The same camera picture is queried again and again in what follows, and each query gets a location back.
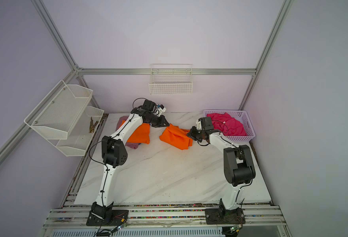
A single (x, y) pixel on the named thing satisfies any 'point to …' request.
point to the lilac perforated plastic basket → (242, 116)
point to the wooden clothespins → (92, 126)
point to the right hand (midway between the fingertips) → (188, 135)
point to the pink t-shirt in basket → (227, 125)
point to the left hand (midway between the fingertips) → (167, 125)
